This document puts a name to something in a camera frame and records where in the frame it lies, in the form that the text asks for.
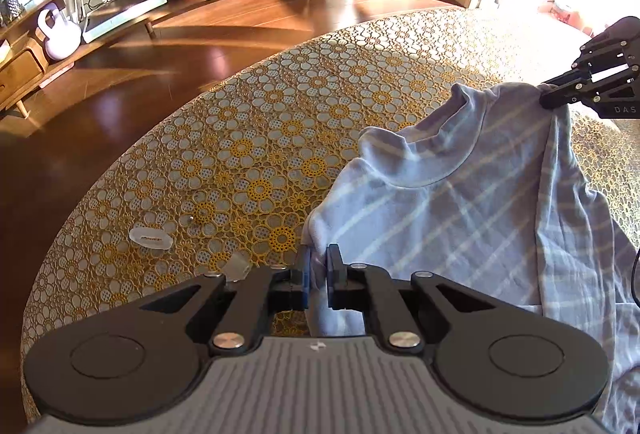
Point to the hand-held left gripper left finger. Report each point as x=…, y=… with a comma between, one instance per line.
x=299, y=279

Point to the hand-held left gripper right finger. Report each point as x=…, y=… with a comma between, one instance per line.
x=334, y=279

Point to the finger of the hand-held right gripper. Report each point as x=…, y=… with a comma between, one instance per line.
x=570, y=79
x=565, y=96

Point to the lavender white striped shirt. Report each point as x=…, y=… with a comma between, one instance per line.
x=475, y=214

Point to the yellow floral lace tablecloth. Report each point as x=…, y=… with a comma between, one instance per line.
x=225, y=139

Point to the white flat box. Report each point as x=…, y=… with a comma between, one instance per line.
x=125, y=11

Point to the lavender kettlebell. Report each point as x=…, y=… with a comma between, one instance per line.
x=57, y=36

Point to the white router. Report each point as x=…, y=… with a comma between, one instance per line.
x=75, y=11

